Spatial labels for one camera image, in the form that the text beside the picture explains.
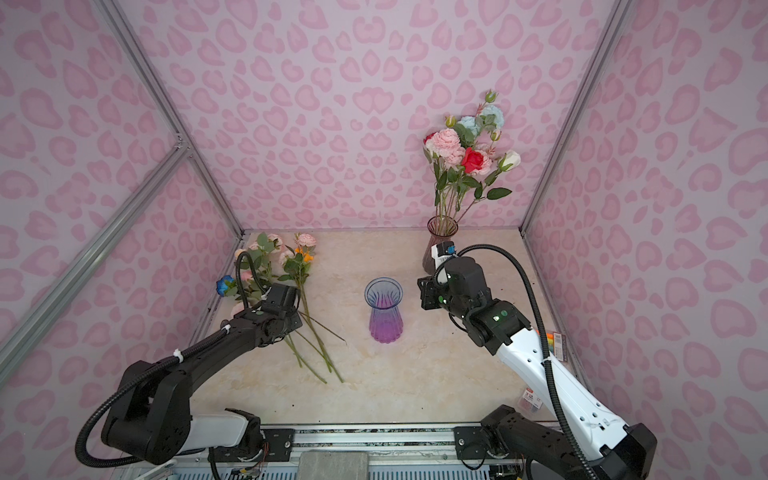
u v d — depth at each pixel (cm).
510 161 82
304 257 108
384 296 82
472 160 75
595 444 37
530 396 78
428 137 88
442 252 62
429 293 62
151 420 41
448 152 80
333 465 68
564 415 38
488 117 82
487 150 86
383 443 75
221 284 98
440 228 95
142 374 42
